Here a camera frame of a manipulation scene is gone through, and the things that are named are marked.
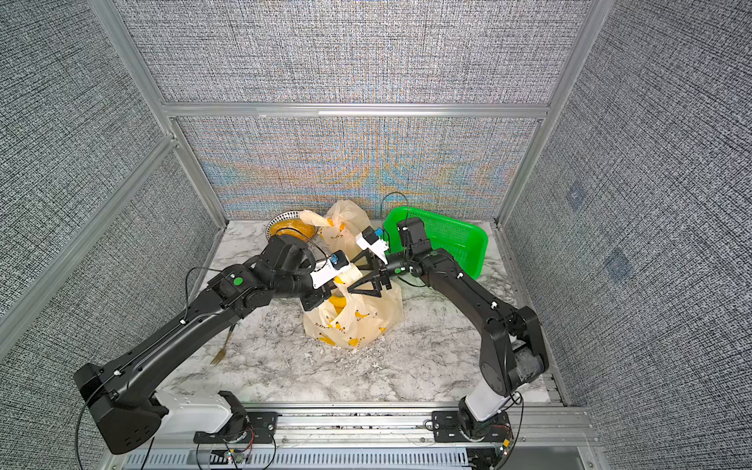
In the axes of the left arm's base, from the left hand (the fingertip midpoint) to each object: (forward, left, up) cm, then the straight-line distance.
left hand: (340, 280), depth 70 cm
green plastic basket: (+32, -45, -26) cm, 61 cm away
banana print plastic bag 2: (-8, -2, -6) cm, 10 cm away
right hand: (+2, -2, 0) cm, 3 cm away
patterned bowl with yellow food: (+39, +21, -20) cm, 49 cm away
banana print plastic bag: (+24, +1, -6) cm, 25 cm away
